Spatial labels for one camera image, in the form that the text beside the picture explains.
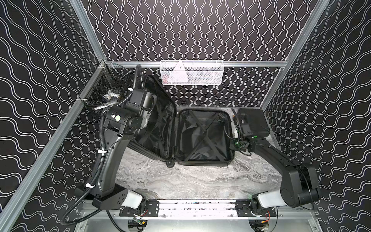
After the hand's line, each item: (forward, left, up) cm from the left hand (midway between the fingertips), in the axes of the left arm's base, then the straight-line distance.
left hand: (135, 110), depth 63 cm
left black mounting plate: (-30, -7, -40) cm, 51 cm away
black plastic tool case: (+29, -72, -32) cm, 84 cm away
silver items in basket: (+18, +24, -10) cm, 32 cm away
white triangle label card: (+37, -15, -5) cm, 41 cm away
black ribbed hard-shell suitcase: (+16, -31, -41) cm, 54 cm away
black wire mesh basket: (+29, +32, -14) cm, 45 cm away
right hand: (+6, -50, -33) cm, 60 cm away
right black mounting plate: (-27, -55, -40) cm, 73 cm away
